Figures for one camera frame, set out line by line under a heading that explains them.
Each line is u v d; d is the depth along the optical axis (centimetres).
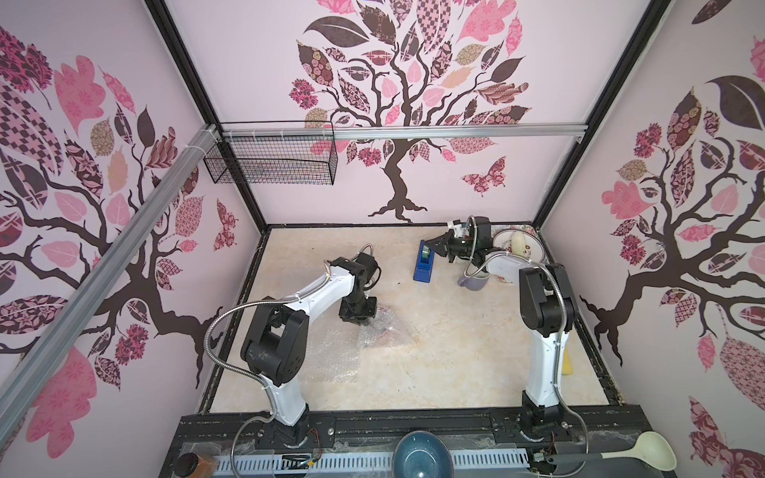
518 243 110
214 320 44
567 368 83
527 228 119
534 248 111
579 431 71
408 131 94
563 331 55
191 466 68
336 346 88
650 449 70
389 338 83
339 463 70
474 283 100
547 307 57
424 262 103
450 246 89
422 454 70
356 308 76
